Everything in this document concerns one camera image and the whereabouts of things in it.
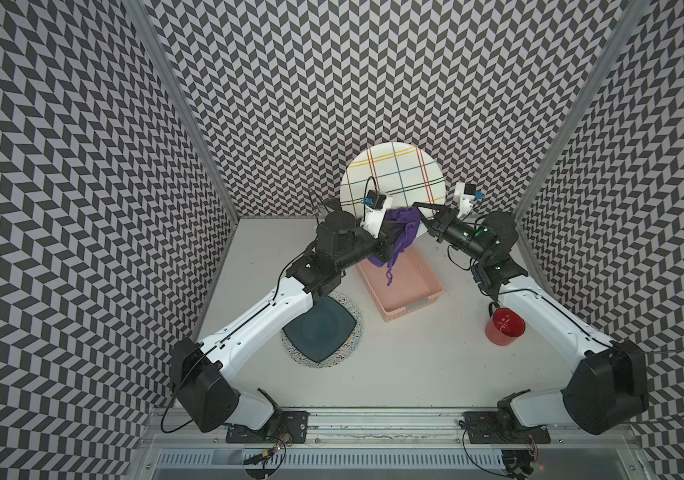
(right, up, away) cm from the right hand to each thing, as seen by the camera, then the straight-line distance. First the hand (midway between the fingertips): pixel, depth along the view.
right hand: (410, 210), depth 68 cm
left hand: (-2, -4, -1) cm, 4 cm away
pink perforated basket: (+7, -23, +31) cm, 39 cm away
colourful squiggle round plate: (-17, -40, +16) cm, 46 cm away
